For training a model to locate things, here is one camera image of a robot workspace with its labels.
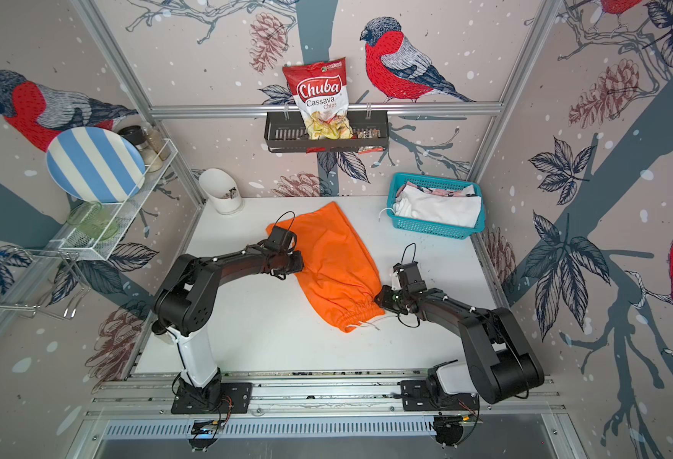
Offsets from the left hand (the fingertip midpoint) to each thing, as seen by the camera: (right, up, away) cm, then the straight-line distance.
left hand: (305, 261), depth 100 cm
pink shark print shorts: (+61, +26, +14) cm, 68 cm away
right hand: (+25, -11, -8) cm, 28 cm away
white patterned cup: (-35, +27, +11) cm, 45 cm away
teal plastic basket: (+37, +31, +18) cm, 52 cm away
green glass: (-49, +15, -30) cm, 59 cm away
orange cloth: (+11, -3, -4) cm, 12 cm away
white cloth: (+57, +19, +5) cm, 61 cm away
